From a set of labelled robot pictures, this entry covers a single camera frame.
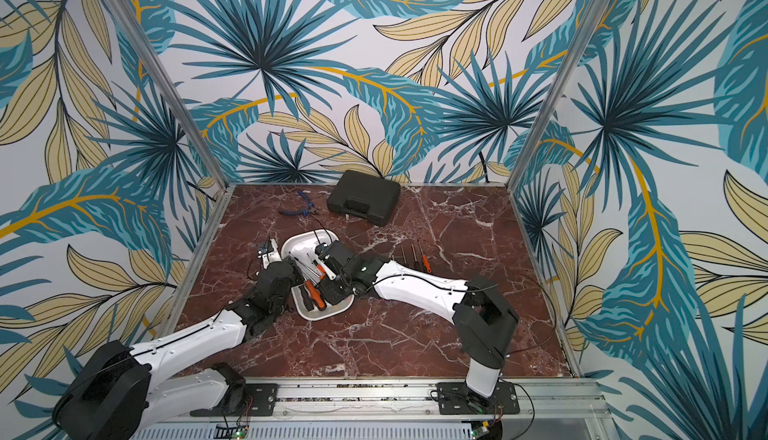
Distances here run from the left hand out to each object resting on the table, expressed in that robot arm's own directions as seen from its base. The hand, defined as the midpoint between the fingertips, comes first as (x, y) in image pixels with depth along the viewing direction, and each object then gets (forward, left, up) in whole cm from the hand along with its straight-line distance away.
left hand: (291, 261), depth 86 cm
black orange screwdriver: (+7, -40, -10) cm, 42 cm away
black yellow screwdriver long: (+10, -33, -11) cm, 36 cm away
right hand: (-7, -12, -1) cm, 14 cm away
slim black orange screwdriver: (-2, -8, -2) cm, 9 cm away
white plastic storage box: (+6, -4, +1) cm, 7 cm away
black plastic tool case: (+32, -21, -7) cm, 38 cm away
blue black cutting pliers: (+28, +1, -10) cm, 30 cm away
